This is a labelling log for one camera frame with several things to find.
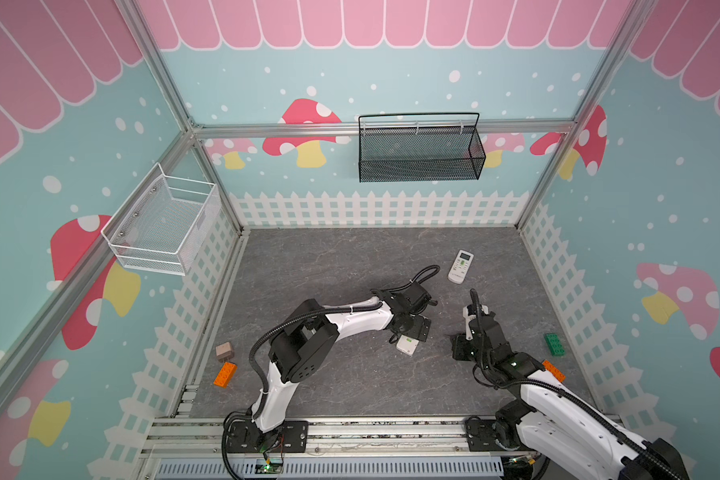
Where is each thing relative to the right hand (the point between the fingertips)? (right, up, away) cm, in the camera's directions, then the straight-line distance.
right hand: (450, 337), depth 85 cm
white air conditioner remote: (+10, +20, +21) cm, 31 cm away
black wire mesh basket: (-7, +58, +9) cm, 59 cm away
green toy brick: (+32, -3, +4) cm, 33 cm away
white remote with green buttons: (-12, -3, +4) cm, 13 cm away
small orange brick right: (+29, -10, -1) cm, 31 cm away
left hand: (-10, 0, +6) cm, 12 cm away
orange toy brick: (-64, -10, -2) cm, 65 cm away
